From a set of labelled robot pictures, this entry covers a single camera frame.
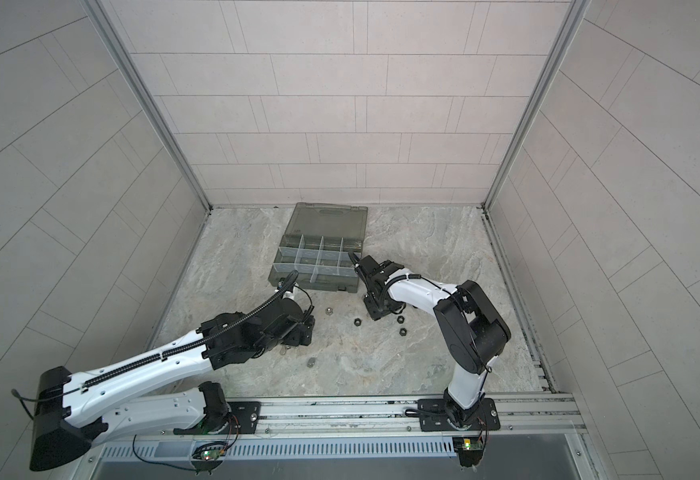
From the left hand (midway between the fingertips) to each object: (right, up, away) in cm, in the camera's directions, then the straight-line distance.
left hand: (311, 322), depth 75 cm
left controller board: (-21, -26, -10) cm, 35 cm away
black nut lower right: (+25, -6, +10) cm, 27 cm away
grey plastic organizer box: (-4, +18, +30) cm, 35 cm away
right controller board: (+38, -27, -7) cm, 47 cm away
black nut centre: (+11, -4, +12) cm, 17 cm away
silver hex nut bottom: (-1, -12, +4) cm, 13 cm away
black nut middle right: (+24, -3, +12) cm, 27 cm away
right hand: (+18, -2, +16) cm, 24 cm away
